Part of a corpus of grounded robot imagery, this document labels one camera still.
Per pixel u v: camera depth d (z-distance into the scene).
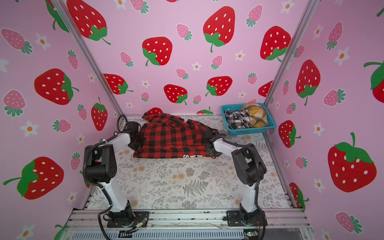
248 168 0.51
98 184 0.52
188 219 0.75
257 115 1.07
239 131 1.04
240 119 1.06
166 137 1.07
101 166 0.52
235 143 0.56
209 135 0.79
